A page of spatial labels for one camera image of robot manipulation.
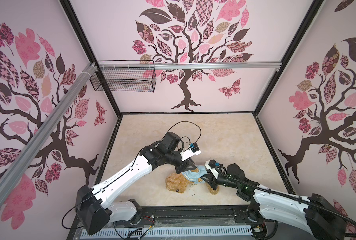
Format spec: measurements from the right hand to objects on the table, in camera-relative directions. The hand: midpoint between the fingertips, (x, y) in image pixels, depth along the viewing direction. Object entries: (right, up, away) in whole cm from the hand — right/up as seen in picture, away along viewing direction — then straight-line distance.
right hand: (200, 173), depth 77 cm
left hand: (-5, +5, -7) cm, 10 cm away
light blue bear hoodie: (-4, 0, -5) cm, 7 cm away
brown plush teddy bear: (-12, -3, -6) cm, 14 cm away
